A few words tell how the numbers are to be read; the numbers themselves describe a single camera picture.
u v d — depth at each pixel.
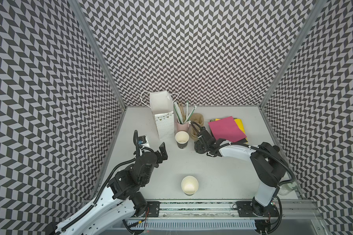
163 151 0.61
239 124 1.02
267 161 0.48
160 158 0.60
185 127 0.98
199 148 0.84
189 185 0.78
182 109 0.99
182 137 0.91
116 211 0.56
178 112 0.97
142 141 0.57
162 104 1.01
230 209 0.74
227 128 0.99
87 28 0.78
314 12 0.69
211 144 0.69
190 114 0.94
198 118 1.05
